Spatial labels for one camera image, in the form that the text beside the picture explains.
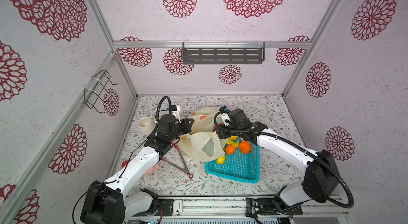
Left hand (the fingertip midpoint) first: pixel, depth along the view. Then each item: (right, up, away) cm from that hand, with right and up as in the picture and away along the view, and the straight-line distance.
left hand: (193, 122), depth 80 cm
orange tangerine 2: (+28, -14, +7) cm, 32 cm away
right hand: (+12, -2, +2) cm, 13 cm away
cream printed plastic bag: (+5, -9, -10) cm, 14 cm away
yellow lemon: (+14, -21, +5) cm, 26 cm away
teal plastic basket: (+28, -25, +6) cm, 38 cm away
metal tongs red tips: (-10, -25, +6) cm, 27 cm away
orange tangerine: (+20, -16, +8) cm, 26 cm away
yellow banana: (+21, -12, +14) cm, 28 cm away
